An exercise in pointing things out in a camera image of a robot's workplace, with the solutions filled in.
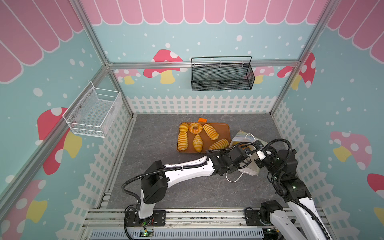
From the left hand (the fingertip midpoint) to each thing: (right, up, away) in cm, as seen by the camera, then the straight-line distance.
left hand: (231, 159), depth 79 cm
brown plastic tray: (+2, +17, +30) cm, 35 cm away
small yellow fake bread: (-18, +7, +20) cm, 28 cm away
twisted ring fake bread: (-18, +15, +28) cm, 37 cm away
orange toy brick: (-14, +23, +36) cm, 45 cm away
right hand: (+11, +9, -7) cm, 16 cm away
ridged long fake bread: (-28, +7, +20) cm, 35 cm away
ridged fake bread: (-8, +15, +26) cm, 31 cm away
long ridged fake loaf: (-3, +6, +17) cm, 19 cm away
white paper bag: (+12, -5, +1) cm, 13 cm away
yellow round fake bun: (-28, +18, +29) cm, 44 cm away
